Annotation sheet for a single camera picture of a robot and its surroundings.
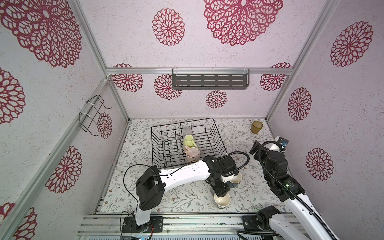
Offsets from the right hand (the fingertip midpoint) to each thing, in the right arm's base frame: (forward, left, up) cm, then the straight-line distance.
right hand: (264, 143), depth 72 cm
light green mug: (+11, +37, -15) cm, 42 cm away
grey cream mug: (-20, +19, -26) cm, 38 cm away
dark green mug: (-12, +13, -18) cm, 25 cm away
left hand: (-18, +21, -18) cm, 33 cm away
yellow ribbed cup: (+33, -11, -23) cm, 41 cm away
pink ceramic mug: (+2, +35, -15) cm, 38 cm away
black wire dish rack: (+14, +46, -20) cm, 52 cm away
